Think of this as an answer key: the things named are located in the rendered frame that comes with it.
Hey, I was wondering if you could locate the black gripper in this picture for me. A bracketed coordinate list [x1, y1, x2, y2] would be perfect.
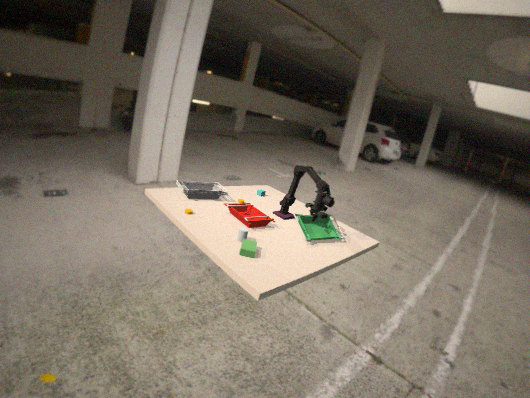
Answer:
[305, 200, 328, 222]

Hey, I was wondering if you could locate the grey cylinder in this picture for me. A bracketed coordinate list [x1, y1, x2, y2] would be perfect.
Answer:
[236, 227, 249, 243]

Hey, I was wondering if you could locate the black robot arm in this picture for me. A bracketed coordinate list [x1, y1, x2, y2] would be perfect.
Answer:
[278, 165, 335, 215]

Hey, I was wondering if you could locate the green rectangular block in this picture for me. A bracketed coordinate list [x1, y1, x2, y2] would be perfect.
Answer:
[239, 239, 257, 258]

